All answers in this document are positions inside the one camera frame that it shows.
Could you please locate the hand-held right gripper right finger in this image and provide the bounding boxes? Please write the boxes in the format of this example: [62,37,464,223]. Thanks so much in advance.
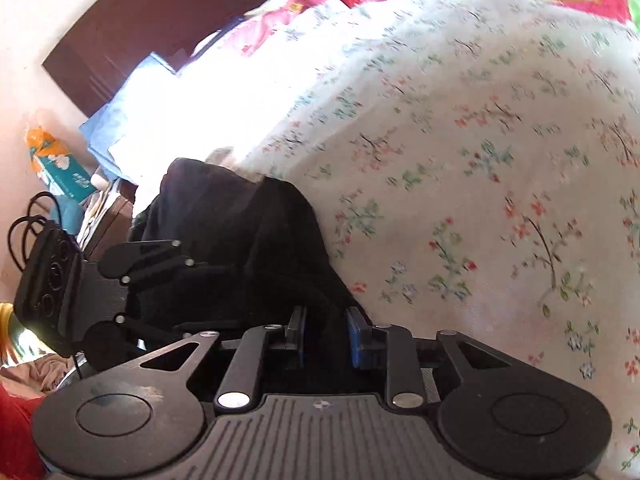
[345,307,506,409]

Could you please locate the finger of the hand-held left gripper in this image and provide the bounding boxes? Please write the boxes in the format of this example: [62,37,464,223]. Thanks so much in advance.
[81,311,202,372]
[101,239,197,284]

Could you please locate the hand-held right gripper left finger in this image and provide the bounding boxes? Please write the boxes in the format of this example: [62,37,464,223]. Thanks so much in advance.
[131,305,309,411]

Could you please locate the black pants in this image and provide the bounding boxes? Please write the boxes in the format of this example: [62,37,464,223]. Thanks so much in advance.
[127,157,375,397]

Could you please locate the wooden bedside table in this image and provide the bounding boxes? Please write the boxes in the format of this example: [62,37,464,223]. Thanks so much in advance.
[80,179,139,257]

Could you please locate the beige cloth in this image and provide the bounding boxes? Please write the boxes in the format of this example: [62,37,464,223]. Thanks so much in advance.
[0,352,77,394]

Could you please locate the orange teal tissue pack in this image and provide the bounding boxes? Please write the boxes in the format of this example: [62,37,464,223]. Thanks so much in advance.
[25,127,99,204]

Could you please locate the red cloth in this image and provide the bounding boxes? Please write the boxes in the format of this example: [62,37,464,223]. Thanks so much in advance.
[0,384,49,480]

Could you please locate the blue bed sheet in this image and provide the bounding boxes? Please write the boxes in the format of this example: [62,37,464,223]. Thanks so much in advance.
[79,54,179,184]

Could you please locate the white floral bedsheet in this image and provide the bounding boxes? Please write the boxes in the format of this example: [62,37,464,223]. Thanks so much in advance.
[107,0,640,476]

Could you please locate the dark wooden headboard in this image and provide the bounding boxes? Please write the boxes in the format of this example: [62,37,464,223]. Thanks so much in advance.
[42,0,353,121]

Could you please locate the black cable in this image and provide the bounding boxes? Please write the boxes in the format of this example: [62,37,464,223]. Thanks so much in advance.
[7,190,64,272]

